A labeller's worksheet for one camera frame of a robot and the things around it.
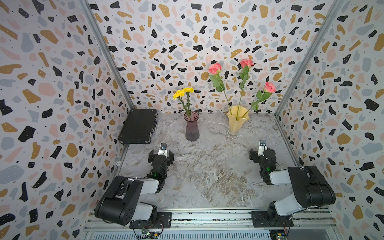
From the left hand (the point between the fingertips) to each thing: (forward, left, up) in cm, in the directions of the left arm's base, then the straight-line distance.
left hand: (162, 150), depth 90 cm
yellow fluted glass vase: (+14, -44, +6) cm, 47 cm away
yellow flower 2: (+25, -16, +25) cm, 39 cm away
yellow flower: (+20, -11, +26) cm, 35 cm away
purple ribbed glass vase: (+19, -17, -6) cm, 26 cm away
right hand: (+2, -61, -2) cm, 61 cm away
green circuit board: (-41, +2, -9) cm, 42 cm away
